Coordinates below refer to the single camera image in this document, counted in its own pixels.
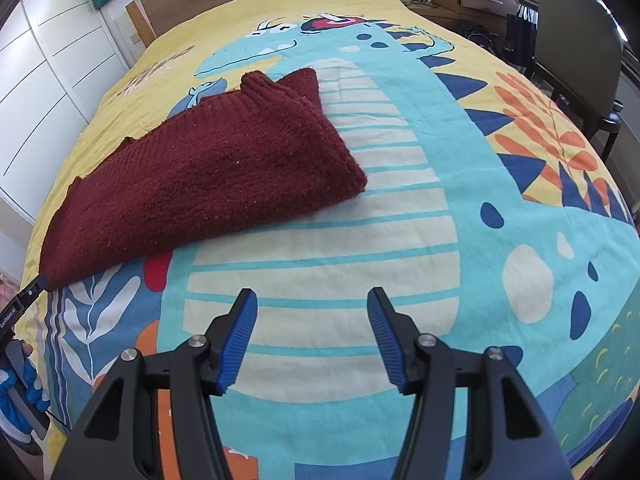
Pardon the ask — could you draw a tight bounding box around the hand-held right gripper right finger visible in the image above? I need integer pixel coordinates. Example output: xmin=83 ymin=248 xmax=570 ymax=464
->
xmin=366 ymin=286 xmax=576 ymax=480

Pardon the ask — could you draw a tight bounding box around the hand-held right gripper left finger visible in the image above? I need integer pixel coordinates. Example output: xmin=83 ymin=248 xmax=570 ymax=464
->
xmin=50 ymin=287 xmax=259 ymax=480

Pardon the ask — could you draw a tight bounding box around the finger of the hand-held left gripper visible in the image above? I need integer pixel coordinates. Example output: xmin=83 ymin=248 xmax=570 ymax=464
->
xmin=15 ymin=274 xmax=51 ymax=312

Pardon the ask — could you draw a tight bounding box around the maroon knitted sweater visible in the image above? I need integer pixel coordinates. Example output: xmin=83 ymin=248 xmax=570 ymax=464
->
xmin=39 ymin=66 xmax=369 ymax=292

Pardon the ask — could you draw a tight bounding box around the person's left hand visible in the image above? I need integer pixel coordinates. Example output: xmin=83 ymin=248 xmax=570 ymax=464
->
xmin=0 ymin=342 xmax=51 ymax=436

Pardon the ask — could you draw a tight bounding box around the bed with yellow dinosaur duvet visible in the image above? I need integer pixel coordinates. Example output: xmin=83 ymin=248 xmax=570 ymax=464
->
xmin=20 ymin=0 xmax=640 ymax=480

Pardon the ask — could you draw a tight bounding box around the white wardrobe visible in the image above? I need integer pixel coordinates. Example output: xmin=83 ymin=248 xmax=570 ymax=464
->
xmin=0 ymin=0 xmax=131 ymax=221

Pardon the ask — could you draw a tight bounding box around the dark backpack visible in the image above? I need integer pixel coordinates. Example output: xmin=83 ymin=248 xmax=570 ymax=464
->
xmin=460 ymin=20 xmax=503 ymax=56

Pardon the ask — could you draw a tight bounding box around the black paper bag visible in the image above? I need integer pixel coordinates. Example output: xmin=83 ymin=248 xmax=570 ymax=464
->
xmin=505 ymin=5 xmax=538 ymax=68

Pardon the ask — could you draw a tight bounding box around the grey-green chair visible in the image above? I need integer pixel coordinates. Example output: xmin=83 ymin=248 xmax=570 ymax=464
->
xmin=530 ymin=0 xmax=626 ymax=161

